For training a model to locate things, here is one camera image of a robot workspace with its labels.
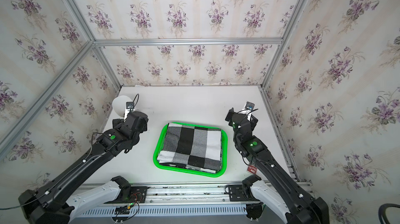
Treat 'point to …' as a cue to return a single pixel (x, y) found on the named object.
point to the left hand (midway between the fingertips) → (134, 120)
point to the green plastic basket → (159, 144)
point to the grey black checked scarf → (190, 147)
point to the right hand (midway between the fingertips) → (241, 112)
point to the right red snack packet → (252, 169)
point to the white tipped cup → (119, 104)
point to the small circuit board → (124, 210)
